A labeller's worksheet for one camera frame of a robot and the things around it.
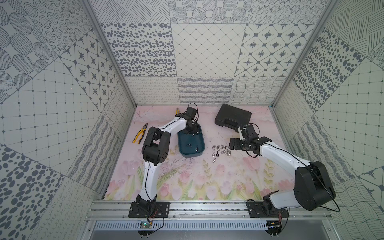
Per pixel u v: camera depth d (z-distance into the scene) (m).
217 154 0.93
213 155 0.93
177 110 1.15
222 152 0.95
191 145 0.98
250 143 0.65
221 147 0.97
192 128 0.92
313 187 0.42
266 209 0.66
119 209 0.75
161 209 0.74
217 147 0.96
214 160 0.91
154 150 0.58
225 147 0.97
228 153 0.94
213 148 0.96
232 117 1.08
